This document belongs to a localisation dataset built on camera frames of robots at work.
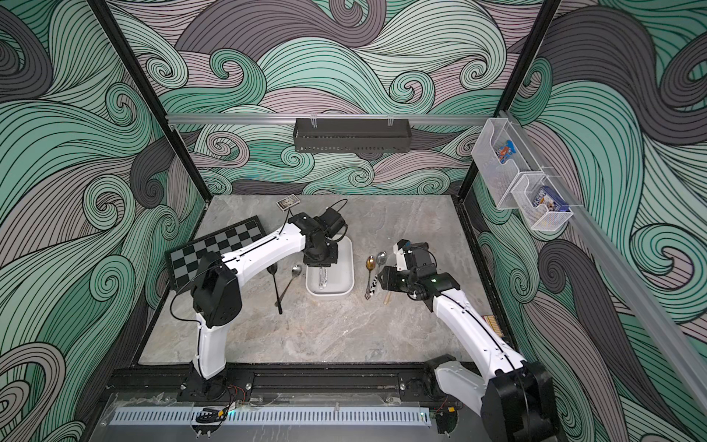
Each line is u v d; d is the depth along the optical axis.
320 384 0.76
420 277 0.62
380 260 0.98
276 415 0.70
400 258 0.75
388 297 0.90
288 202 1.18
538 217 0.68
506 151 0.83
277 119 1.91
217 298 0.50
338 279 0.92
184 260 0.95
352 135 0.93
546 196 0.66
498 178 0.83
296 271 0.95
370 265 0.97
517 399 0.38
